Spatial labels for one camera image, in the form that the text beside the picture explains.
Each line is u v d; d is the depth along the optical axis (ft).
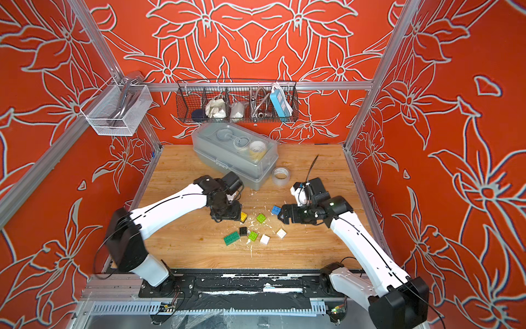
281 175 3.49
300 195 2.16
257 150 3.18
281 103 2.87
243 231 2.80
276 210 3.02
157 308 2.29
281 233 2.80
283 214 2.24
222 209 2.24
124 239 1.37
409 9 2.33
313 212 1.83
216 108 3.00
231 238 2.73
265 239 2.73
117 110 2.73
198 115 3.21
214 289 2.40
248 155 3.05
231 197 2.23
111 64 2.77
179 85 2.97
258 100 2.67
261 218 2.90
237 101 3.26
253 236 2.74
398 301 1.20
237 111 3.03
